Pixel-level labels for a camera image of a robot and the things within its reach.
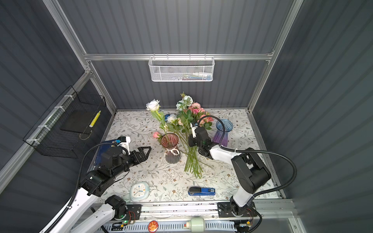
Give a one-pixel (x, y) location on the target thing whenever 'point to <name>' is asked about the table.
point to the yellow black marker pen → (91, 125)
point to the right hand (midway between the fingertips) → (191, 135)
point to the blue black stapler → (199, 191)
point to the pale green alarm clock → (139, 191)
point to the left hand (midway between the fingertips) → (146, 150)
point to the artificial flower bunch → (188, 113)
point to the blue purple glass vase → (228, 126)
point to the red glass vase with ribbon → (170, 141)
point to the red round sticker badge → (153, 226)
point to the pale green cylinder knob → (196, 224)
